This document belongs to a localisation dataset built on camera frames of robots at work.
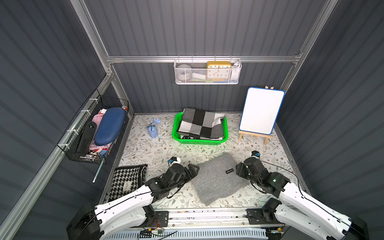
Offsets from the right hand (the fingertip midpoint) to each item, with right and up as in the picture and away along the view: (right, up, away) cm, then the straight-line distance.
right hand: (241, 167), depth 80 cm
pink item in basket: (-70, +13, -15) cm, 73 cm away
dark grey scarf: (-12, -7, +2) cm, 14 cm away
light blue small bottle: (-54, +20, +19) cm, 61 cm away
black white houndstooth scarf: (-64, -8, +2) cm, 65 cm away
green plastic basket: (-31, +14, +19) cm, 39 cm away
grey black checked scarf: (-24, +24, +24) cm, 42 cm away
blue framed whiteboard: (+15, +33, +9) cm, 37 cm away
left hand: (-25, -2, -4) cm, 25 cm away
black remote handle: (-72, +16, -17) cm, 76 cm away
